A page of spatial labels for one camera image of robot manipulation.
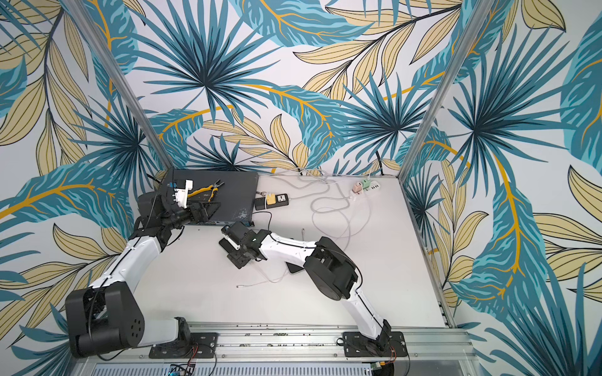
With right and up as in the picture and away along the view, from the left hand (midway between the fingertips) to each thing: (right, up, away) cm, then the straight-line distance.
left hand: (213, 204), depth 81 cm
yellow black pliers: (-9, +7, +26) cm, 28 cm away
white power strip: (+65, +8, +33) cm, 74 cm away
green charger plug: (+60, +9, +28) cm, 67 cm away
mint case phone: (+5, -14, 0) cm, 15 cm away
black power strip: (+21, +2, +26) cm, 34 cm away
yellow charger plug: (+17, +2, +23) cm, 28 cm away
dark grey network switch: (-1, +5, +31) cm, 31 cm away
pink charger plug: (+56, +7, +26) cm, 62 cm away
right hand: (+3, -24, +5) cm, 24 cm away
